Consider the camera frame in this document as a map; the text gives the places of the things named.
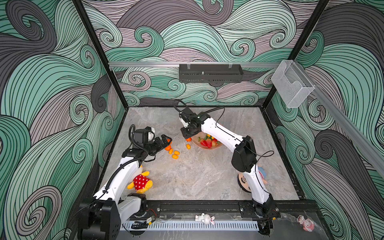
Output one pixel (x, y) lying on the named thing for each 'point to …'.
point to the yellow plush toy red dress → (141, 183)
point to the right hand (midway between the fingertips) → (186, 133)
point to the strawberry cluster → (207, 142)
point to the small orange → (189, 139)
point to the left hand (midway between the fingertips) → (167, 141)
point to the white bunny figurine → (206, 218)
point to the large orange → (168, 148)
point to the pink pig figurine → (308, 224)
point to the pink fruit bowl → (194, 139)
